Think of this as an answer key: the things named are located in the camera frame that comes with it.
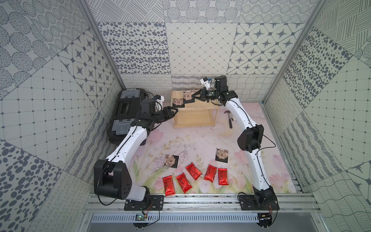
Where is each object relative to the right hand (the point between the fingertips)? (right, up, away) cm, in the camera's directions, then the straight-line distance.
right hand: (192, 97), depth 88 cm
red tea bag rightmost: (+17, -47, -6) cm, 50 cm away
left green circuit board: (-27, -63, -16) cm, 70 cm away
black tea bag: (-9, -3, +3) cm, 10 cm away
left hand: (-10, -7, -7) cm, 14 cm away
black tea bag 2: (-3, 0, 0) cm, 3 cm away
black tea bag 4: (-13, -40, +1) cm, 42 cm away
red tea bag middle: (+1, -44, -5) cm, 45 cm away
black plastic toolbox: (-44, -6, +6) cm, 45 cm away
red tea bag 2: (+10, -45, -6) cm, 47 cm away
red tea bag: (-5, -49, -10) cm, 50 cm away
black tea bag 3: (+19, -37, +3) cm, 42 cm away
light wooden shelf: (-7, -13, +23) cm, 27 cm away
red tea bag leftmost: (-13, -50, -11) cm, 53 cm away
